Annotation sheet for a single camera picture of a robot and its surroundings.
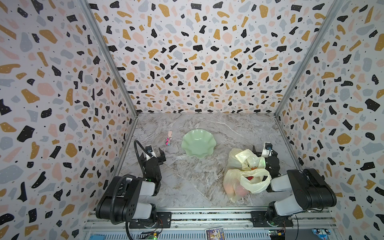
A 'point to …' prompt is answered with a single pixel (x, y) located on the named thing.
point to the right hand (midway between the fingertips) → (264, 147)
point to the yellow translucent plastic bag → (245, 172)
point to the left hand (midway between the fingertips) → (153, 150)
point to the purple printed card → (216, 233)
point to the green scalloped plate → (198, 143)
